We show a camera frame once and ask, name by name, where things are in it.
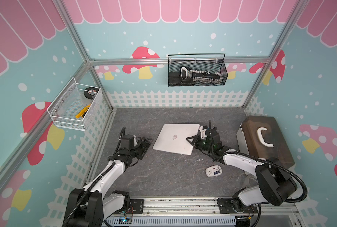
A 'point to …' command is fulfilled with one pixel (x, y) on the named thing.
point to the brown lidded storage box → (261, 136)
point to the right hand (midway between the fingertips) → (186, 138)
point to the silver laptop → (172, 138)
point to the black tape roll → (90, 95)
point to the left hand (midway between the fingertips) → (151, 146)
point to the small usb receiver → (198, 160)
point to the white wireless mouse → (213, 170)
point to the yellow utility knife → (82, 112)
